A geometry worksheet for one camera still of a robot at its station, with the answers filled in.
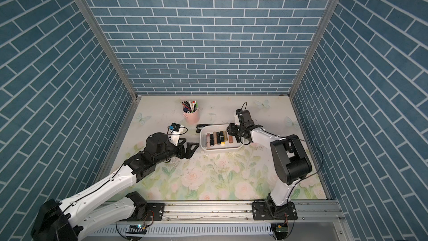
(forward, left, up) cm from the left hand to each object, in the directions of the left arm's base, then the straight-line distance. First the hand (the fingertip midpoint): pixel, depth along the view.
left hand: (196, 144), depth 76 cm
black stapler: (+21, +2, -16) cm, 26 cm away
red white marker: (+30, +7, -5) cm, 31 cm away
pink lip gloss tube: (+12, -4, -16) cm, 20 cm away
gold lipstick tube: (+14, -15, -16) cm, 26 cm away
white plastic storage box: (+20, -11, -15) cm, 27 cm away
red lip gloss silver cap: (+13, -18, -16) cm, 27 cm away
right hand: (+16, -17, -11) cm, 26 cm away
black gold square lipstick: (+12, -12, -15) cm, 23 cm away
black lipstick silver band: (+12, -6, -16) cm, 21 cm away
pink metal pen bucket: (+24, +6, -12) cm, 27 cm away
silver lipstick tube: (+11, -2, -16) cm, 20 cm away
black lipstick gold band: (+13, -10, -15) cm, 22 cm away
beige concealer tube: (+13, -8, -16) cm, 22 cm away
